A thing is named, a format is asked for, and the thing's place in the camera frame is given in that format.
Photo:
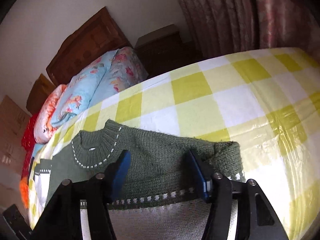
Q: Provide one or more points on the large wooden headboard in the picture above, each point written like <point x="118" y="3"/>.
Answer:
<point x="95" y="37"/>

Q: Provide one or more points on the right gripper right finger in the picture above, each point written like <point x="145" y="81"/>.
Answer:
<point x="257" y="218"/>

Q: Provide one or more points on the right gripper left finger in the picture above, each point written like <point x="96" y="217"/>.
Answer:
<point x="61" y="218"/>

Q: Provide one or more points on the floral pink curtain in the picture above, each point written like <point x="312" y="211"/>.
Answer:
<point x="220" y="27"/>

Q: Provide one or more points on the blue floral quilt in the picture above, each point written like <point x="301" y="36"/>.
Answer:
<point x="108" y="75"/>

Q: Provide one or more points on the red dotted blanket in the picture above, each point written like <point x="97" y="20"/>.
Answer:
<point x="28" y="142"/>

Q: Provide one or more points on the wooden wardrobe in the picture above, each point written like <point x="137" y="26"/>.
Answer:
<point x="13" y="124"/>

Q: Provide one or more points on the yellow checkered bed sheet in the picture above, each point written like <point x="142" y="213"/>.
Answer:
<point x="266" y="100"/>

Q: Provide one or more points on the dark wooden nightstand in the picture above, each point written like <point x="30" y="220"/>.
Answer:
<point x="163" y="50"/>

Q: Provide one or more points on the green knit sweater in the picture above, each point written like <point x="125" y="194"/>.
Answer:
<point x="158" y="199"/>

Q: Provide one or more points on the orange cloth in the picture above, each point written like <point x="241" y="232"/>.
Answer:
<point x="24" y="191"/>

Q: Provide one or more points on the pink floral pillow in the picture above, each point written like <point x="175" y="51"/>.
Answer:
<point x="43" y="130"/>

